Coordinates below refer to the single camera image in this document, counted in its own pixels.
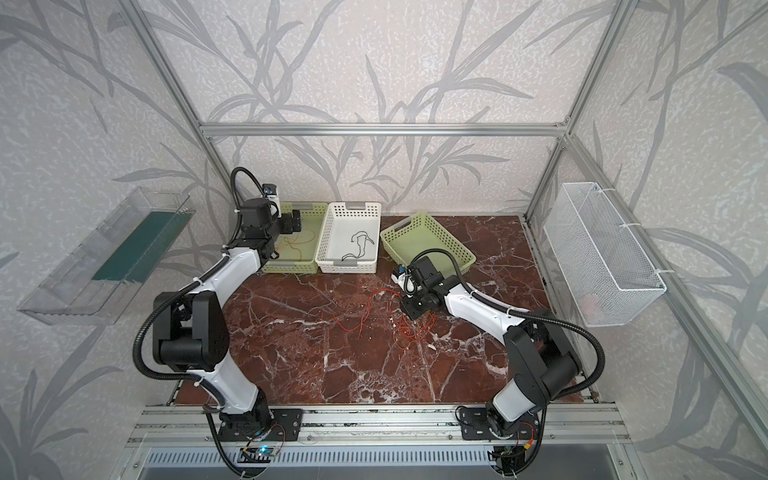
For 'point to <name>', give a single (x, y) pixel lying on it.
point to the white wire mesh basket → (609, 276)
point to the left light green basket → (297, 251)
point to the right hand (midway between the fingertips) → (406, 295)
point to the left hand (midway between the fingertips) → (285, 198)
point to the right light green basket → (421, 233)
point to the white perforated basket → (349, 241)
